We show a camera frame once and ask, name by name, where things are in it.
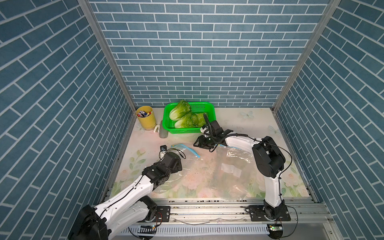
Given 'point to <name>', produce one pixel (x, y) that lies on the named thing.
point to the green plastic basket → (169, 125)
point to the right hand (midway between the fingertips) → (196, 146)
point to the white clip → (157, 126)
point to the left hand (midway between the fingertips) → (176, 163)
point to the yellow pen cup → (145, 114)
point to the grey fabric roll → (163, 133)
